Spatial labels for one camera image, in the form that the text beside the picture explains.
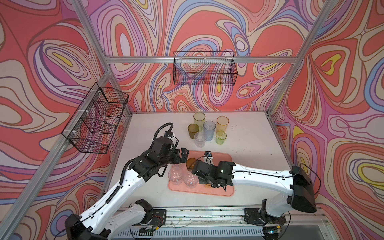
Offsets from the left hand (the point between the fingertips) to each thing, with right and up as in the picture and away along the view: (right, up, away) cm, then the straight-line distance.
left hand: (183, 151), depth 74 cm
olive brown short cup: (+5, +11, +28) cm, 31 cm away
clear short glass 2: (+10, +4, +30) cm, 31 cm away
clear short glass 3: (+3, -19, +13) cm, 23 cm away
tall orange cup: (+24, +15, +23) cm, 36 cm away
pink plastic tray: (+9, -23, +9) cm, 26 cm away
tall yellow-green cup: (+9, +18, +26) cm, 32 cm away
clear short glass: (-5, -15, +11) cm, 19 cm away
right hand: (+11, -15, +3) cm, 19 cm away
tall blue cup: (+16, +12, +26) cm, 32 cm away
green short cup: (+24, +5, +27) cm, 37 cm away
